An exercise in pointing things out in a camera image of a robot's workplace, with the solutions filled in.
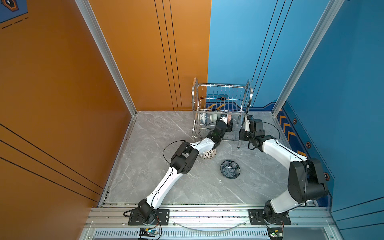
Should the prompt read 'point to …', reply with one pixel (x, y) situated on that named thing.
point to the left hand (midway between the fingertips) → (229, 116)
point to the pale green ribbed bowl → (213, 117)
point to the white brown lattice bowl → (208, 154)
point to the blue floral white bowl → (203, 118)
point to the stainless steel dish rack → (212, 103)
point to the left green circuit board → (154, 232)
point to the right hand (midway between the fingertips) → (241, 131)
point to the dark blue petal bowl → (230, 169)
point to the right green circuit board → (275, 233)
